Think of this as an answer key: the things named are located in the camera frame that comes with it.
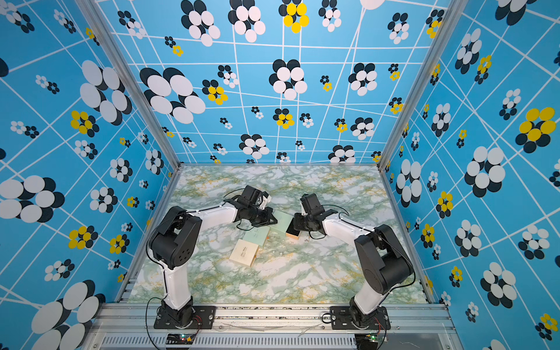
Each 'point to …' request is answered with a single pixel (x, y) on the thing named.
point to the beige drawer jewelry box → (244, 252)
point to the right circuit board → (369, 341)
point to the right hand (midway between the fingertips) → (298, 221)
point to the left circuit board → (180, 339)
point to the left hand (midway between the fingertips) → (280, 220)
